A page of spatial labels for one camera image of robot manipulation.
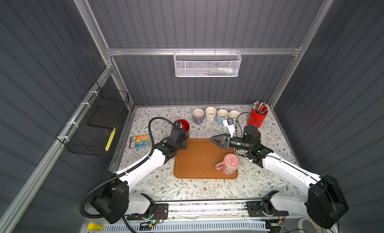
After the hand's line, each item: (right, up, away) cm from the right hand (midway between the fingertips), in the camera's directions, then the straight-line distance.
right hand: (213, 141), depth 73 cm
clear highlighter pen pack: (-46, -4, +23) cm, 51 cm away
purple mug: (-7, +14, +37) cm, 40 cm away
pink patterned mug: (+9, -13, +4) cm, 16 cm away
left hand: (-17, 0, +12) cm, 21 cm away
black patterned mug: (-15, +7, +14) cm, 21 cm away
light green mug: (+19, +14, +35) cm, 42 cm away
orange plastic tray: (-6, -14, +16) cm, 22 cm away
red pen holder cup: (+34, +15, +28) cm, 47 cm away
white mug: (+2, +14, +30) cm, 34 cm away
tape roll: (+39, -38, -5) cm, 55 cm away
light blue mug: (+11, +14, +33) cm, 37 cm away
